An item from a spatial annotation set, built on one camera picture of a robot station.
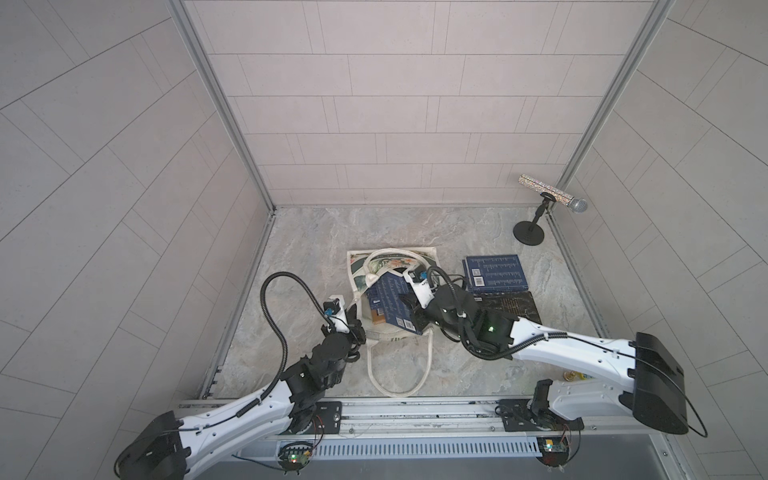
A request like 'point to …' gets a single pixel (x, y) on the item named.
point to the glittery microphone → (577, 205)
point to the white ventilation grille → (412, 447)
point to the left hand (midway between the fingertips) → (361, 304)
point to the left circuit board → (294, 456)
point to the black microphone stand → (530, 233)
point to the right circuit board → (554, 450)
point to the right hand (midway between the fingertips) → (399, 297)
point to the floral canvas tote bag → (367, 264)
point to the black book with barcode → (520, 303)
